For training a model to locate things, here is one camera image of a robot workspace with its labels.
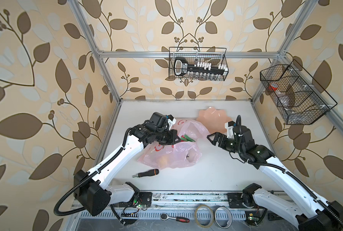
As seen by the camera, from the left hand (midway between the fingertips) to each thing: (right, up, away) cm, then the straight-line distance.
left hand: (182, 139), depth 72 cm
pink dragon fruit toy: (+3, -3, +20) cm, 20 cm away
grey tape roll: (+24, -39, -1) cm, 46 cm away
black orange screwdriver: (-17, -20, +9) cm, 28 cm away
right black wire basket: (+61, +20, +1) cm, 64 cm away
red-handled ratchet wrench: (-9, -37, -2) cm, 38 cm away
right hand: (+16, -1, +4) cm, 17 cm away
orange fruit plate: (+24, +9, +30) cm, 39 cm away
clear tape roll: (+14, -37, -4) cm, 40 cm away
